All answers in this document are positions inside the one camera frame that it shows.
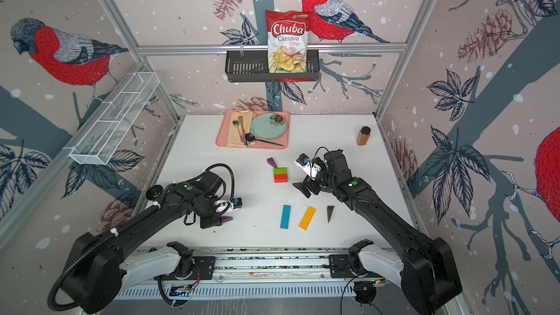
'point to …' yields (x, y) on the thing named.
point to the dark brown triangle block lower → (329, 211)
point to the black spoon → (251, 137)
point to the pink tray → (222, 130)
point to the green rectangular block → (281, 170)
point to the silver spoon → (235, 122)
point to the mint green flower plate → (268, 125)
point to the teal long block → (285, 216)
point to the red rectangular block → (281, 178)
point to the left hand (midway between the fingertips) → (221, 210)
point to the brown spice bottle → (363, 135)
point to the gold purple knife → (243, 130)
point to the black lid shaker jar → (154, 192)
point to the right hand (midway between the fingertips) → (302, 170)
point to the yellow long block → (307, 218)
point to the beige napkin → (233, 138)
